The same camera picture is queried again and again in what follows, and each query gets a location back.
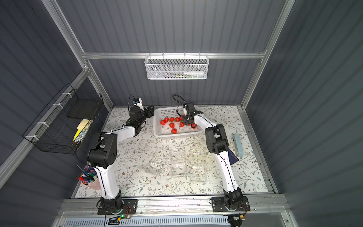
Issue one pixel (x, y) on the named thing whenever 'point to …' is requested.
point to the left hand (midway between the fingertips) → (152, 106)
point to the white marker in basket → (194, 73)
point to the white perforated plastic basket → (168, 123)
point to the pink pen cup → (94, 185)
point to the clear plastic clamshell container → (191, 163)
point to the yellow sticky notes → (81, 125)
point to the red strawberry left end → (163, 122)
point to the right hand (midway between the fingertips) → (187, 118)
